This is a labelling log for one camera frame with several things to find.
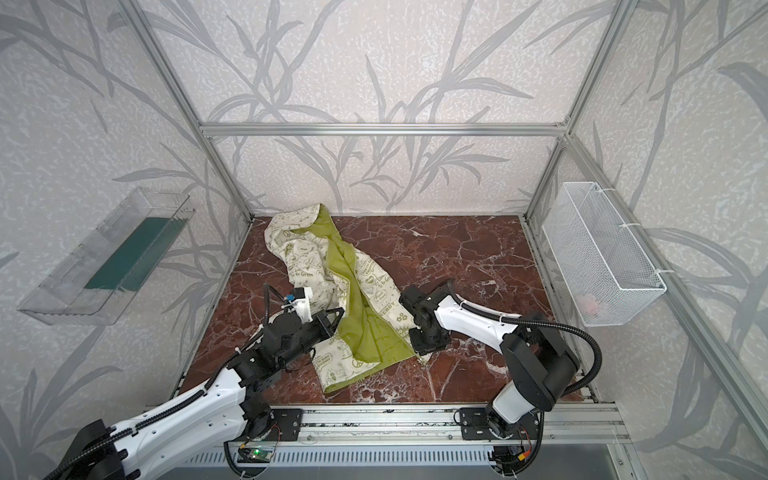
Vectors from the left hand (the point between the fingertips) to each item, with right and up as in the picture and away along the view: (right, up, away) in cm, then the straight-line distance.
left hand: (350, 303), depth 78 cm
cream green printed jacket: (+6, -11, +11) cm, 17 cm away
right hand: (+20, -12, +7) cm, 24 cm away
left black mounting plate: (-15, -29, -4) cm, 33 cm away
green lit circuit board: (-20, -35, -7) cm, 41 cm away
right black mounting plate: (+32, -29, -5) cm, 44 cm away
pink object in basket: (+59, +2, -6) cm, 60 cm away
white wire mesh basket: (+56, +10, -16) cm, 59 cm away
